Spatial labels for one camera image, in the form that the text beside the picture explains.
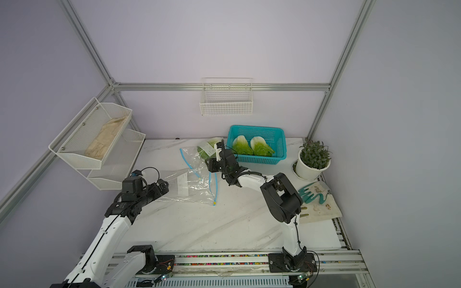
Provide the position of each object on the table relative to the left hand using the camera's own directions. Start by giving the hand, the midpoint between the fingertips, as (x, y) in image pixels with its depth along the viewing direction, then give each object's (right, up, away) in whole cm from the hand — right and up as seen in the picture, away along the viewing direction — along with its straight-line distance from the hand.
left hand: (160, 190), depth 83 cm
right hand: (+22, +13, +12) cm, 28 cm away
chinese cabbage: (+50, +21, +21) cm, 58 cm away
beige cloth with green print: (+79, -9, +8) cm, 80 cm away
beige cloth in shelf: (-24, +20, -6) cm, 32 cm away
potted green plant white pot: (+75, +16, +8) cm, 77 cm away
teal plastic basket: (+61, +29, +35) cm, 76 cm away
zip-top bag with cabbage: (+13, +16, +22) cm, 30 cm away
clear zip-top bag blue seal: (+14, +1, +11) cm, 18 cm away
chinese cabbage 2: (+39, +22, +23) cm, 50 cm away
